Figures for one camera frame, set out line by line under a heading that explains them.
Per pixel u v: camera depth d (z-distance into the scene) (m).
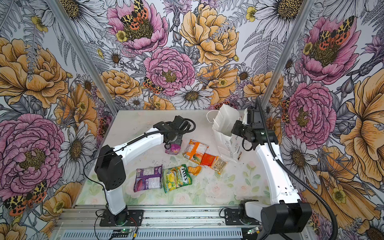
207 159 0.94
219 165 0.92
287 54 0.89
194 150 0.96
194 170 0.89
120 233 0.72
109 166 0.48
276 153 0.45
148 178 0.85
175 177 0.85
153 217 0.76
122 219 0.67
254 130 0.54
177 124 0.69
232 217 0.74
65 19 0.75
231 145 0.77
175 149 0.85
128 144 0.52
